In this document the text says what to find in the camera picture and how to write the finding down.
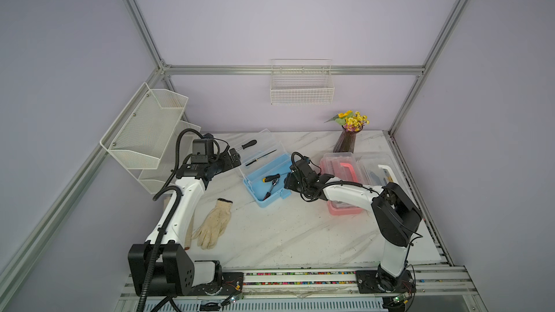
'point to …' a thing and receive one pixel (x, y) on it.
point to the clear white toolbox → (376, 168)
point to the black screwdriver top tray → (247, 144)
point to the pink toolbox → (344, 167)
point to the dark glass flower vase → (345, 141)
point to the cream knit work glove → (214, 225)
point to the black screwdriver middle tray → (261, 157)
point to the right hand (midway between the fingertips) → (290, 184)
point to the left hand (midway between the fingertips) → (229, 162)
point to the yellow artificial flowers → (352, 120)
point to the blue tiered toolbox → (263, 162)
